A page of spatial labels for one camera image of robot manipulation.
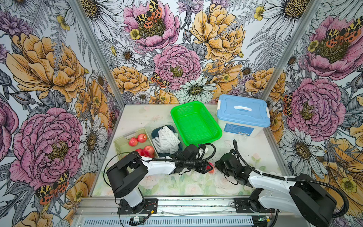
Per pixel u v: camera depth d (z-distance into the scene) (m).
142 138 0.96
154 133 0.97
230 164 0.68
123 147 0.95
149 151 0.84
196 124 1.10
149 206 0.75
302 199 0.42
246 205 0.74
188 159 0.68
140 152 0.87
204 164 0.74
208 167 0.77
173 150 0.88
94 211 0.74
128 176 0.45
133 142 0.94
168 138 0.87
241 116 0.92
